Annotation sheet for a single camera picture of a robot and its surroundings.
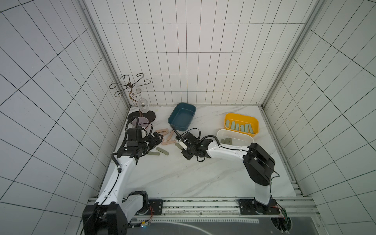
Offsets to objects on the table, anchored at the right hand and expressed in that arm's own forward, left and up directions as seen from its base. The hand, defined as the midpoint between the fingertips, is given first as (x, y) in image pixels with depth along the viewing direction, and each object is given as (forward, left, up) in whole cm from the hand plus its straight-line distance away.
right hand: (186, 144), depth 91 cm
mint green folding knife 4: (+18, -40, -4) cm, 44 cm away
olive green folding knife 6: (+7, -30, -5) cm, 31 cm away
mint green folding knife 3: (+20, -36, -5) cm, 42 cm away
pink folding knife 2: (+4, +13, -5) cm, 14 cm away
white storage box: (+10, -29, -5) cm, 31 cm away
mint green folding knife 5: (+19, -42, -4) cm, 46 cm away
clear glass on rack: (+18, +28, +17) cm, 37 cm away
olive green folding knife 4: (+7, -25, -4) cm, 26 cm away
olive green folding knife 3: (-5, +21, -5) cm, 22 cm away
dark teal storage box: (+29, +7, -8) cm, 30 cm away
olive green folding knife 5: (+7, -27, -5) cm, 29 cm away
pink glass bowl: (+15, +34, +3) cm, 37 cm away
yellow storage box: (+23, -40, -5) cm, 47 cm away
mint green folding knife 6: (+18, -46, -5) cm, 50 cm away
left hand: (-5, +16, +9) cm, 19 cm away
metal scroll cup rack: (+24, +37, +27) cm, 51 cm away
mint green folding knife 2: (+21, -33, -5) cm, 40 cm away
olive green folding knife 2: (-4, +13, -4) cm, 14 cm away
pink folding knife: (+11, +17, -2) cm, 20 cm away
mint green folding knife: (+23, -30, -4) cm, 38 cm away
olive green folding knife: (-7, +3, +10) cm, 12 cm away
